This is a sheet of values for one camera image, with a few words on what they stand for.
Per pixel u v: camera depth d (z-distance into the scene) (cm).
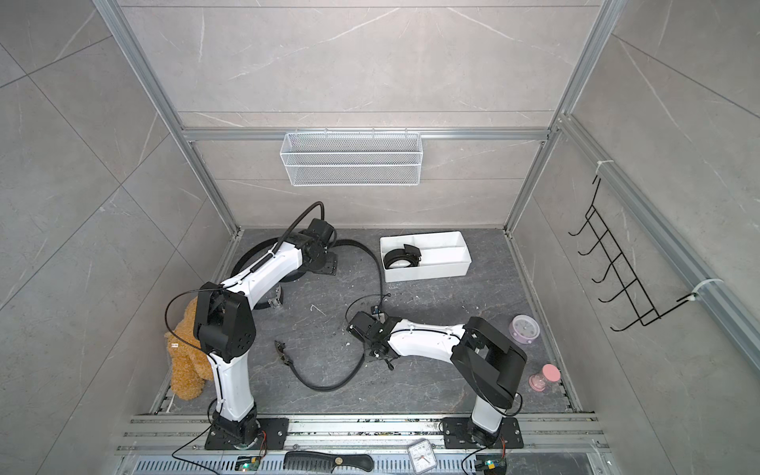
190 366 77
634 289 64
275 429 73
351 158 100
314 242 69
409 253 96
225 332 51
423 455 69
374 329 68
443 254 107
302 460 70
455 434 73
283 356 84
